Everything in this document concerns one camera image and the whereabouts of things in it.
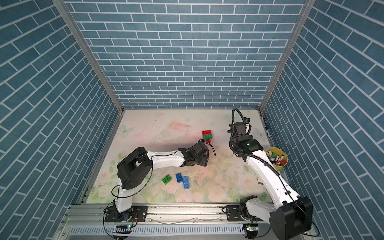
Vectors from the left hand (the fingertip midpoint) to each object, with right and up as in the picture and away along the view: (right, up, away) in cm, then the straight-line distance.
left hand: (207, 160), depth 91 cm
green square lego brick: (-24, -9, -7) cm, 26 cm away
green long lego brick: (0, +14, +7) cm, 16 cm away
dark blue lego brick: (-17, -9, -5) cm, 20 cm away
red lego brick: (0, +17, +11) cm, 20 cm away
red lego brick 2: (+1, +11, +7) cm, 13 cm away
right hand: (+18, +16, -11) cm, 27 cm away
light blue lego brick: (-13, -11, -7) cm, 18 cm away
